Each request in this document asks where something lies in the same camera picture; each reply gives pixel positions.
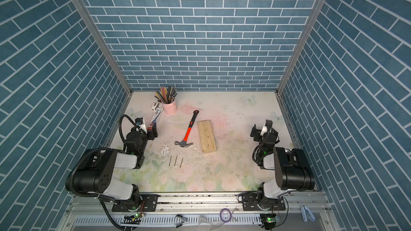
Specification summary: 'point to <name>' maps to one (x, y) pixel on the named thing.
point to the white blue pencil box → (155, 117)
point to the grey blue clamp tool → (306, 214)
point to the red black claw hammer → (183, 143)
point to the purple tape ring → (230, 215)
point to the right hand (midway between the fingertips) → (265, 127)
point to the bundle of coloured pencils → (166, 94)
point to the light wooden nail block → (207, 137)
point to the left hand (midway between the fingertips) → (152, 123)
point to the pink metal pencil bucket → (170, 108)
